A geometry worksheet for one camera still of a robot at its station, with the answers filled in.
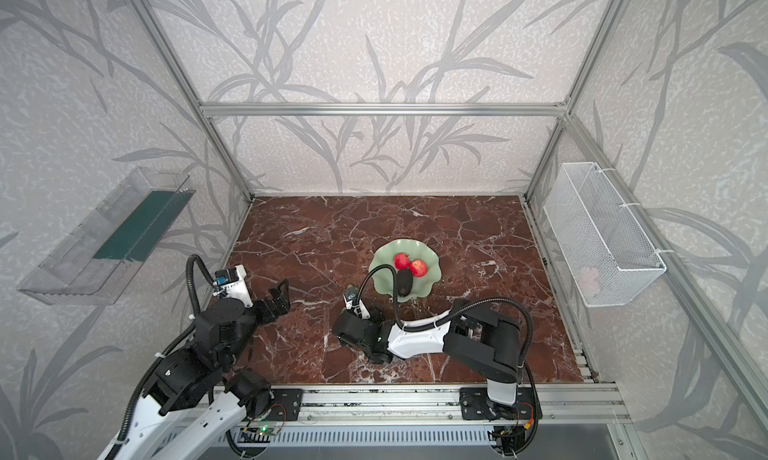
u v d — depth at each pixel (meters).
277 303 0.63
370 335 0.64
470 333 0.50
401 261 0.96
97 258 0.64
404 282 0.93
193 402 0.46
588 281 0.74
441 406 0.75
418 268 0.94
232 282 0.58
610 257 0.60
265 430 0.71
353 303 0.74
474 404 0.74
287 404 0.74
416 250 0.99
